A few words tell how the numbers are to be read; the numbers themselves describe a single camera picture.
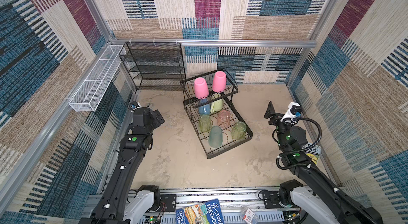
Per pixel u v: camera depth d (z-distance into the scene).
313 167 0.53
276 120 0.67
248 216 0.69
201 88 0.82
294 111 0.60
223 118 0.98
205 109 0.96
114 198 0.40
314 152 0.85
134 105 0.65
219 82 0.85
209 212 0.69
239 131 0.87
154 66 1.11
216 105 0.99
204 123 0.97
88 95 0.71
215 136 0.85
